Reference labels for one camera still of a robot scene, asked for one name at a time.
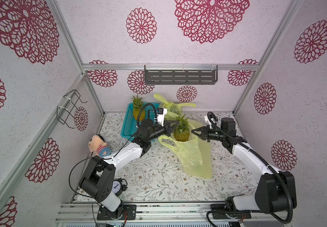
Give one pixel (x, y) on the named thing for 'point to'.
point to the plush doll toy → (98, 147)
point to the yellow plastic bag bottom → (194, 154)
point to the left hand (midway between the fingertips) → (179, 122)
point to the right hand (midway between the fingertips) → (191, 130)
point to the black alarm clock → (118, 187)
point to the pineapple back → (138, 104)
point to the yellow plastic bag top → (174, 110)
